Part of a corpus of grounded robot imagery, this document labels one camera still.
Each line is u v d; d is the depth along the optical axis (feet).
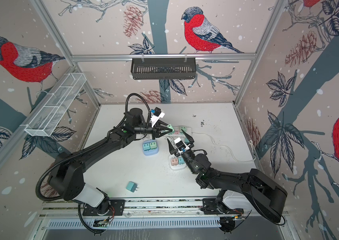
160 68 3.50
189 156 2.19
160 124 2.38
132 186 2.58
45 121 2.34
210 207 2.39
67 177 1.39
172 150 2.24
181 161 2.71
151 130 2.25
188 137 2.24
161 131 2.31
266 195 1.38
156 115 2.17
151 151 3.01
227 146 3.14
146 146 2.91
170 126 2.38
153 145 2.95
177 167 2.80
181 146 1.94
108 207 2.34
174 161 2.68
